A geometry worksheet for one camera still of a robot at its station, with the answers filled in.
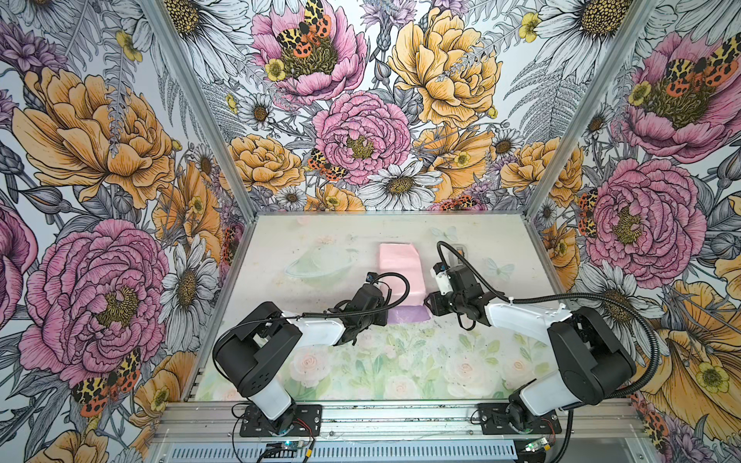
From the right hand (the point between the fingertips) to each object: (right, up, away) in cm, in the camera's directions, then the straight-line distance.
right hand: (432, 308), depth 91 cm
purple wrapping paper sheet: (-9, +13, +6) cm, 17 cm away
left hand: (-16, -1, +1) cm, 16 cm away
